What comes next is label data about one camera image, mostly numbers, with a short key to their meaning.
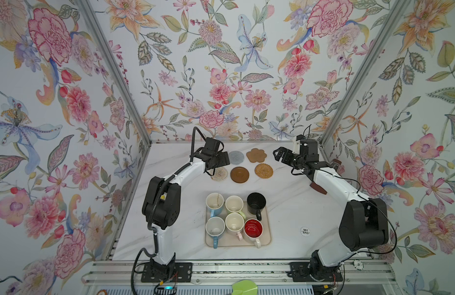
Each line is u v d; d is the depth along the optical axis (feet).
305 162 2.26
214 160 2.71
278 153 2.72
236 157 3.73
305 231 2.76
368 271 2.52
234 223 2.82
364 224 1.48
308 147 2.25
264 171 3.51
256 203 2.89
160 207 1.66
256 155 3.76
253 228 2.76
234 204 2.88
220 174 3.42
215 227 2.75
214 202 2.98
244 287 2.35
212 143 2.47
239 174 3.43
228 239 2.68
